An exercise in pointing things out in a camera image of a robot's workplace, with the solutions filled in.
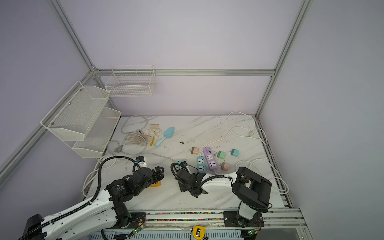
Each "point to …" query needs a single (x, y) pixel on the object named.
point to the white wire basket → (131, 80)
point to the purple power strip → (210, 158)
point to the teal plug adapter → (235, 152)
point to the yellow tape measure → (202, 232)
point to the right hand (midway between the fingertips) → (183, 181)
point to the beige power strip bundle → (142, 138)
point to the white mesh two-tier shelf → (82, 120)
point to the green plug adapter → (221, 154)
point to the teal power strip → (201, 164)
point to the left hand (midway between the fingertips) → (157, 172)
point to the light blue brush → (168, 133)
